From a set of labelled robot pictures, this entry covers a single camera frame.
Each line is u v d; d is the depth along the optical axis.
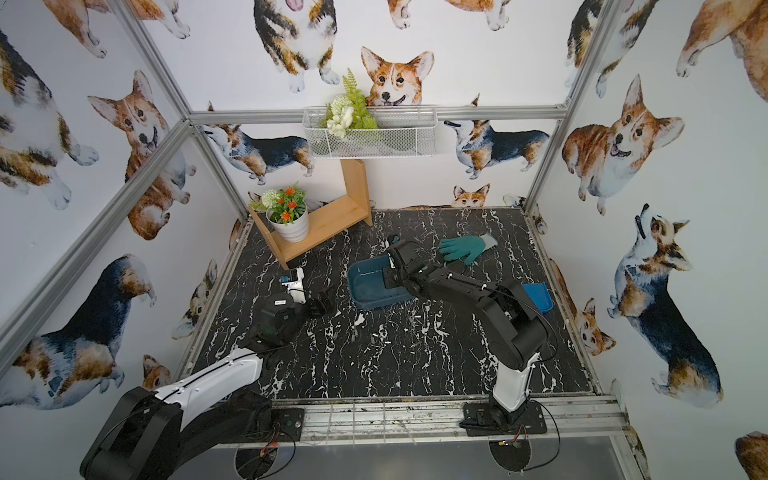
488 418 0.68
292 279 0.73
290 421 0.74
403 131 0.92
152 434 0.41
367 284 1.02
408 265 0.72
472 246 1.10
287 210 0.93
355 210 1.13
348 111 0.78
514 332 0.48
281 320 0.65
